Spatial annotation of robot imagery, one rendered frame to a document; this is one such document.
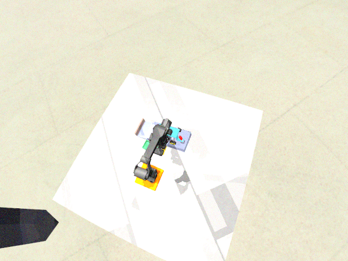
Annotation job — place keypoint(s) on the small four-wheeled trolley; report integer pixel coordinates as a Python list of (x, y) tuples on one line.
[(174, 135)]

